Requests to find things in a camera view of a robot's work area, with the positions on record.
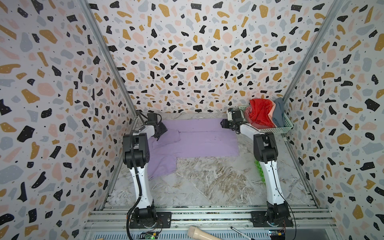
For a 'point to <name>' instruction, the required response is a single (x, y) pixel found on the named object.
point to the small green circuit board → (148, 235)
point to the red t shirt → (258, 112)
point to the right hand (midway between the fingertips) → (222, 118)
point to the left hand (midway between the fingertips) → (164, 126)
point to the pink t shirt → (258, 126)
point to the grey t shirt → (278, 114)
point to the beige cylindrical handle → (194, 232)
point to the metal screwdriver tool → (241, 233)
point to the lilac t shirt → (198, 137)
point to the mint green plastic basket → (288, 123)
